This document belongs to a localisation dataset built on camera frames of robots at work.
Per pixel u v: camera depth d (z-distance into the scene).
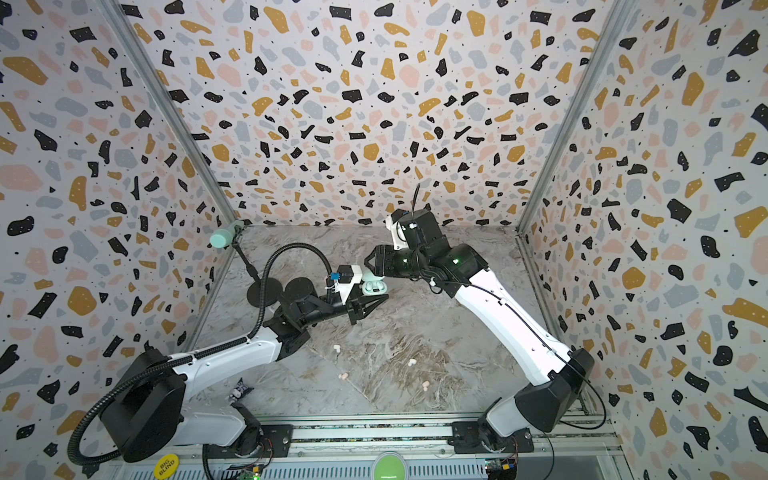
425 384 0.83
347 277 0.61
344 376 0.84
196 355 0.46
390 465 0.71
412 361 0.87
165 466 0.69
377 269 0.61
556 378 0.40
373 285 0.69
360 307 0.66
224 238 0.72
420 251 0.51
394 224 0.64
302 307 0.60
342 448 0.73
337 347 0.89
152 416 0.40
